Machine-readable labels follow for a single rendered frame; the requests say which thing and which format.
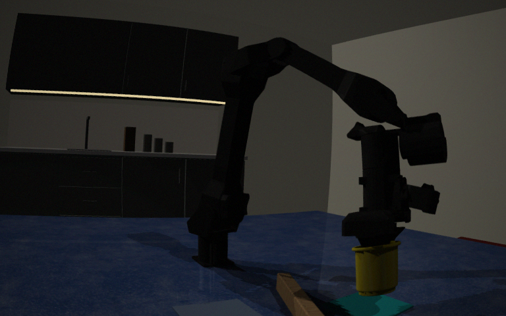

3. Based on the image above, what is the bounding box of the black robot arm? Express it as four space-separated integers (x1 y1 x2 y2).
187 38 447 267

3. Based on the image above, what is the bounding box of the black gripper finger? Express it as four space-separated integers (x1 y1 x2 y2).
355 230 399 248
392 226 405 241

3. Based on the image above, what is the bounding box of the olive yellow cup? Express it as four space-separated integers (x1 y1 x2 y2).
352 241 401 296

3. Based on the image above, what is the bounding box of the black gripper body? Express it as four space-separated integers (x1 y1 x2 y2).
341 167 411 236

